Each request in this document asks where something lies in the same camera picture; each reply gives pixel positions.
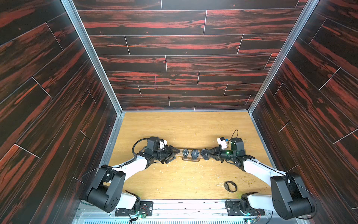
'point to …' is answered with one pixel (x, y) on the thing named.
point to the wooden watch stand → (189, 158)
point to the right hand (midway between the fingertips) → (207, 151)
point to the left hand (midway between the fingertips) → (179, 154)
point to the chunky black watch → (195, 154)
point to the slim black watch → (185, 152)
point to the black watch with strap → (204, 153)
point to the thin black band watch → (227, 187)
